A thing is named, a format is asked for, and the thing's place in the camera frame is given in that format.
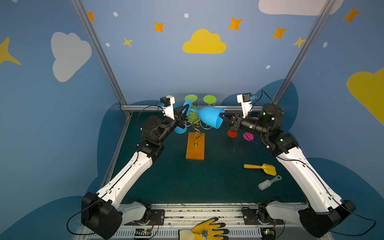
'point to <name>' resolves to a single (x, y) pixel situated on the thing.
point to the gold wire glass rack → (196, 125)
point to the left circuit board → (142, 232)
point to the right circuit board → (268, 233)
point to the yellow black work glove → (205, 230)
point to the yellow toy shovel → (269, 169)
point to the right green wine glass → (209, 99)
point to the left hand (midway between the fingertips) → (186, 104)
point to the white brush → (268, 183)
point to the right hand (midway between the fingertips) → (223, 112)
